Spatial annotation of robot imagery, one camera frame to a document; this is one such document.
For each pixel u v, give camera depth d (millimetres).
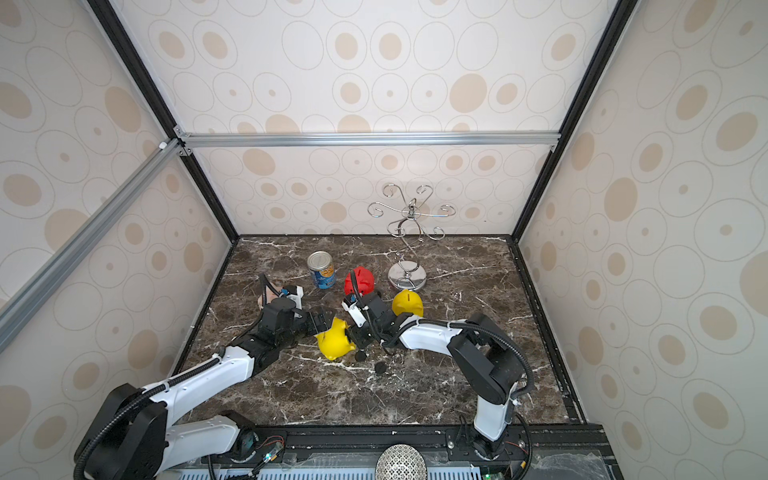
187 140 897
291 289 774
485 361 473
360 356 893
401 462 707
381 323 697
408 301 899
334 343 833
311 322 760
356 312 809
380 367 869
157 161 814
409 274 1056
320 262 989
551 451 741
